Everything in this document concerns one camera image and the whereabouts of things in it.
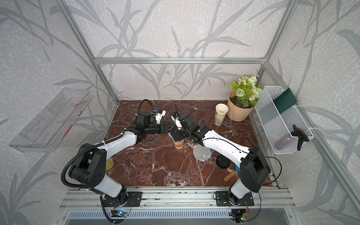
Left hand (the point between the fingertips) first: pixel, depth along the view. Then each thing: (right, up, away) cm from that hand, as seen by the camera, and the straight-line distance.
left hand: (172, 127), depth 84 cm
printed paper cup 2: (+33, +11, +13) cm, 37 cm away
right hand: (+2, -1, -2) cm, 3 cm away
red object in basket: (+53, -5, -21) cm, 57 cm away
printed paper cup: (+3, -11, +3) cm, 12 cm away
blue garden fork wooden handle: (+39, -26, -1) cm, 47 cm away
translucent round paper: (+18, -18, +7) cm, 26 cm away
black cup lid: (+31, -22, +2) cm, 38 cm away
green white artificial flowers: (+46, +22, +2) cm, 51 cm away
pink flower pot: (+43, +9, +14) cm, 46 cm away
